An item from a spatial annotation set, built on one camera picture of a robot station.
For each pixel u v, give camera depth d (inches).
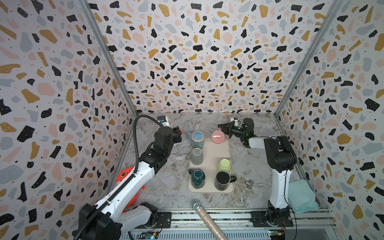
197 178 30.2
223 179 30.8
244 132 33.4
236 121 38.4
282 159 22.5
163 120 25.2
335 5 27.9
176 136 25.8
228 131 35.7
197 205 29.4
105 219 15.0
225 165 32.6
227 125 36.2
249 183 33.5
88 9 27.6
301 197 31.6
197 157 34.9
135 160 19.2
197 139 36.5
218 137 36.1
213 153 37.3
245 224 28.9
